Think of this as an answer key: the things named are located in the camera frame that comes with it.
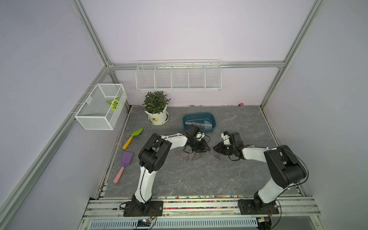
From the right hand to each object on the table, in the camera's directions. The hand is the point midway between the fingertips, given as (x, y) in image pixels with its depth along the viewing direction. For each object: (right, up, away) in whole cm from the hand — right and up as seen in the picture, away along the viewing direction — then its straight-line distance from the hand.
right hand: (214, 147), depth 95 cm
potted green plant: (-40, +28, +2) cm, 49 cm away
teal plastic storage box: (-9, +20, +18) cm, 29 cm away
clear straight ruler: (-9, +15, +13) cm, 22 cm away
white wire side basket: (-67, +25, -13) cm, 73 cm away
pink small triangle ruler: (-12, -6, -2) cm, 14 cm away
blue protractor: (-3, +16, +13) cm, 21 cm away
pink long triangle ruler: (-19, -6, -2) cm, 20 cm away
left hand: (-4, -2, -3) cm, 5 cm away
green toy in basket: (-60, +28, -14) cm, 68 cm away
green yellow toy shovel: (-55, +9, +7) cm, 57 cm away
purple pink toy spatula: (-58, -7, -4) cm, 58 cm away
